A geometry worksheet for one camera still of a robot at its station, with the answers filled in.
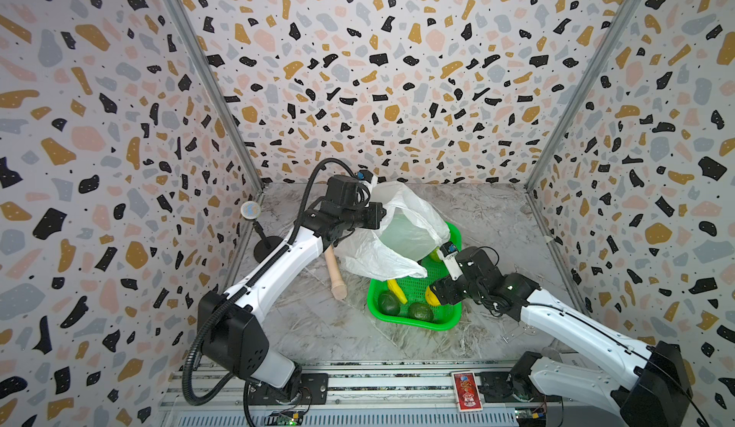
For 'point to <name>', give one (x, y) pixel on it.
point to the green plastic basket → (446, 318)
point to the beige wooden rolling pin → (338, 287)
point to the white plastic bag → (412, 232)
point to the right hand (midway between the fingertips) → (442, 281)
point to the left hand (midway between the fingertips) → (389, 210)
